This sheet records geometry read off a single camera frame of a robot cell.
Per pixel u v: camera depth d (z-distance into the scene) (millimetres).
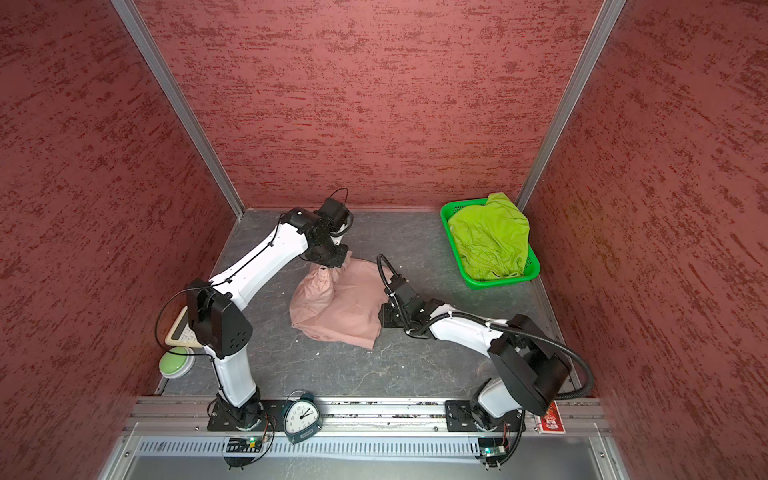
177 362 799
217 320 468
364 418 758
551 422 725
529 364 441
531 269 947
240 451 725
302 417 707
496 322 488
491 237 1069
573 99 873
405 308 669
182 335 855
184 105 883
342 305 921
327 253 710
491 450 705
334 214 668
